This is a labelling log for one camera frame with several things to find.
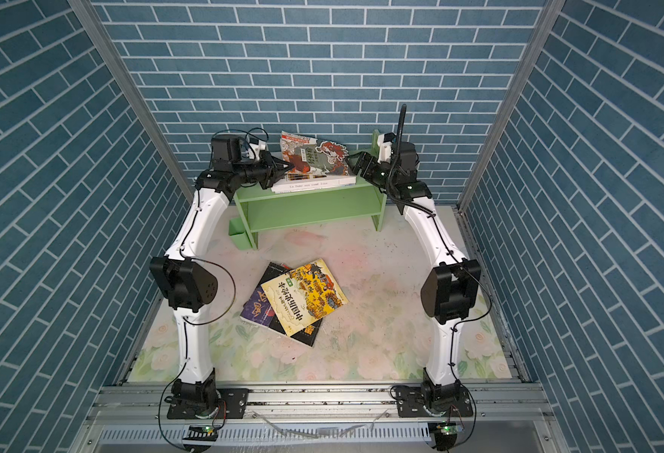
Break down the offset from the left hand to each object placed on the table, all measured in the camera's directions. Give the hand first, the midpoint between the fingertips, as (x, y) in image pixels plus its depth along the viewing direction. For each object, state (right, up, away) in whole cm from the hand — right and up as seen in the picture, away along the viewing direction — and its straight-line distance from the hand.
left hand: (301, 165), depth 81 cm
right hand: (+16, +1, +2) cm, 16 cm away
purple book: (-15, -44, +7) cm, 47 cm away
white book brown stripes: (-1, -4, +6) cm, 7 cm away
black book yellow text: (+1, -51, +4) cm, 51 cm away
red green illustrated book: (+2, +4, +7) cm, 9 cm away
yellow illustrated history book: (-1, -40, +10) cm, 41 cm away
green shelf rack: (-18, -11, +19) cm, 29 cm away
